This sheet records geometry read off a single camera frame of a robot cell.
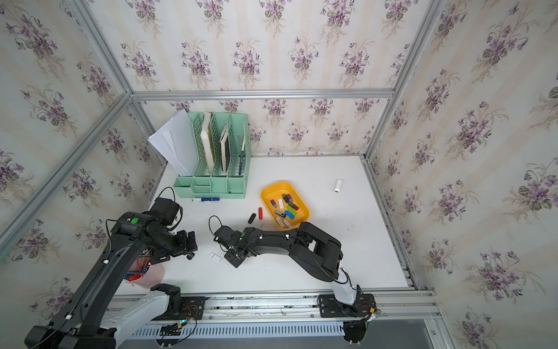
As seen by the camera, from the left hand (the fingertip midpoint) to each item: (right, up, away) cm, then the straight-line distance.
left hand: (189, 252), depth 71 cm
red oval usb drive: (+21, +9, +26) cm, 35 cm away
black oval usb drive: (+18, +7, +24) cm, 31 cm away
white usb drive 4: (+5, -6, +13) cm, 15 cm away
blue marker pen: (-5, +14, +30) cm, 34 cm away
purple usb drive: (+27, +13, +30) cm, 42 cm away
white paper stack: (-16, +41, +24) cm, 50 cm away
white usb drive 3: (+34, +5, +22) cm, 40 cm away
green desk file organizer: (+2, +37, +32) cm, 49 cm away
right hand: (+13, -7, +14) cm, 21 cm away
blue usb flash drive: (+35, +8, +25) cm, 44 cm away
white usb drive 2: (+30, +5, +23) cm, 38 cm away
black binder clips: (-5, -6, +13) cm, 15 cm away
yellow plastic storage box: (+33, +11, +28) cm, 45 cm away
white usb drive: (+31, +12, +29) cm, 44 cm away
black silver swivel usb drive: (+31, +9, +26) cm, 41 cm away
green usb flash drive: (+36, +10, +27) cm, 46 cm away
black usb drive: (+34, +15, +31) cm, 48 cm away
